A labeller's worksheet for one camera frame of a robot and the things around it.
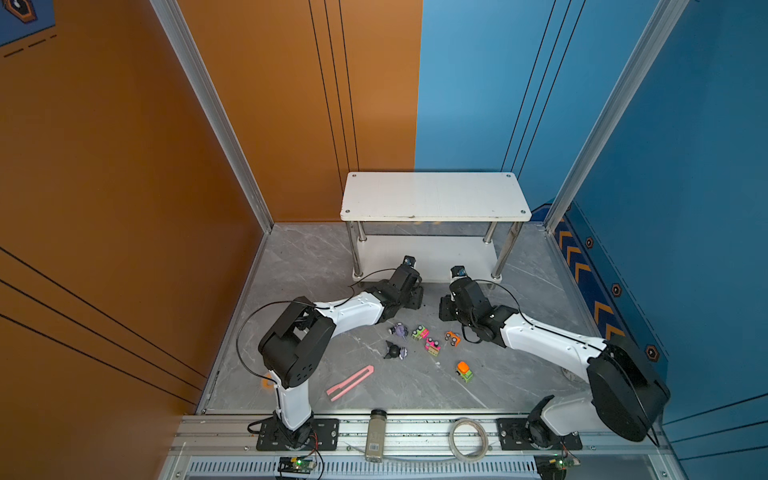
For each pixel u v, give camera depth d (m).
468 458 0.70
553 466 0.71
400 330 0.89
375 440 0.69
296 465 0.71
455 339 0.87
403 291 0.73
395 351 0.85
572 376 0.49
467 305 0.67
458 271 0.77
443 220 1.25
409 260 0.83
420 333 0.89
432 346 0.86
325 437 0.74
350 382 0.81
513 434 0.72
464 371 0.81
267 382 0.51
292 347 0.50
